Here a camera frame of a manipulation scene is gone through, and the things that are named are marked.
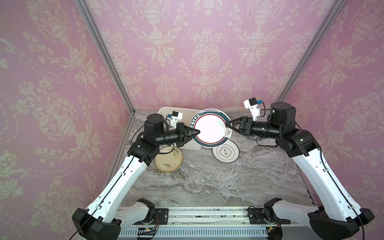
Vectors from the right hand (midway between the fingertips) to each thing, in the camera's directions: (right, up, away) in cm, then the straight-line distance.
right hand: (228, 125), depth 60 cm
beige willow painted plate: (-30, -22, +34) cm, 50 cm away
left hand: (-12, -4, 0) cm, 12 cm away
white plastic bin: (-15, -8, +1) cm, 17 cm away
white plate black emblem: (+8, -18, +37) cm, 42 cm away
